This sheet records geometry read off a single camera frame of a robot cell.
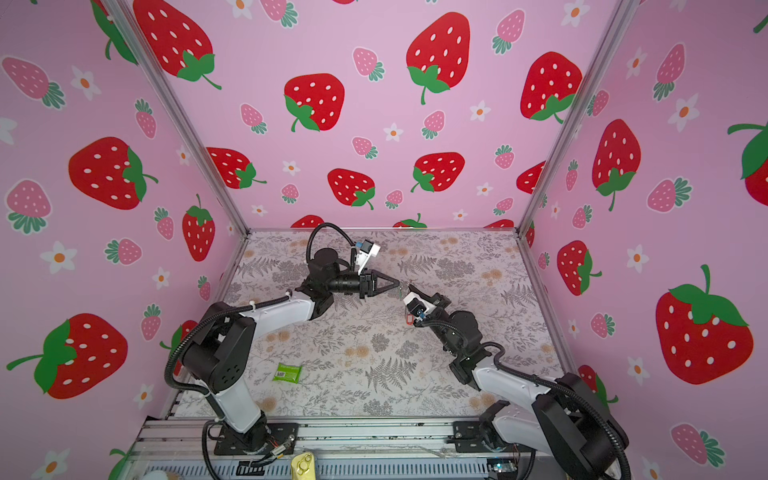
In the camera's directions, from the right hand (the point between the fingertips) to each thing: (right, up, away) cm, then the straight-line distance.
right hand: (414, 284), depth 77 cm
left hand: (-4, -1, -1) cm, 5 cm away
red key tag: (0, -13, +17) cm, 21 cm away
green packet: (-36, -26, +7) cm, 45 cm away
